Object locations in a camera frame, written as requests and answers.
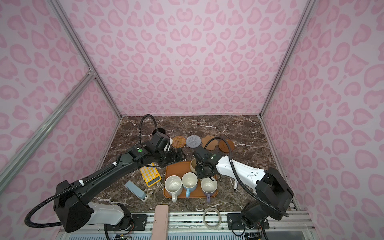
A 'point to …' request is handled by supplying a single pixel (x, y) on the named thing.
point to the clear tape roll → (205, 222)
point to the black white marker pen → (235, 185)
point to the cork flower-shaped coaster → (211, 144)
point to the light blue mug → (189, 181)
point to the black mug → (161, 130)
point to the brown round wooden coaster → (223, 146)
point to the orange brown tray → (180, 168)
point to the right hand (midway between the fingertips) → (200, 173)
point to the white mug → (173, 186)
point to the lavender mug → (208, 187)
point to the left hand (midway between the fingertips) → (182, 157)
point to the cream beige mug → (193, 164)
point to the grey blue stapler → (136, 190)
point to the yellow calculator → (150, 175)
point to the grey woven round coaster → (193, 141)
